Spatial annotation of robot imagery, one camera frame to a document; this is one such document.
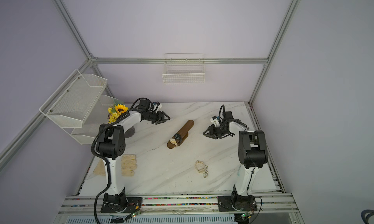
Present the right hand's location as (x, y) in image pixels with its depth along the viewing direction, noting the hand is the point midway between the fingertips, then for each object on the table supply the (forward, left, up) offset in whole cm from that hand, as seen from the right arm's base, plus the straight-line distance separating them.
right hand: (206, 136), depth 94 cm
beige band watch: (-5, +21, +3) cm, 22 cm away
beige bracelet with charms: (-18, +5, -6) cm, 19 cm away
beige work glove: (-18, +47, -3) cm, 51 cm away
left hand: (+11, +26, +4) cm, 29 cm away
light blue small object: (-23, -18, -6) cm, 29 cm away
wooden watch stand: (+1, +15, 0) cm, 15 cm away
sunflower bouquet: (+5, +53, +20) cm, 57 cm away
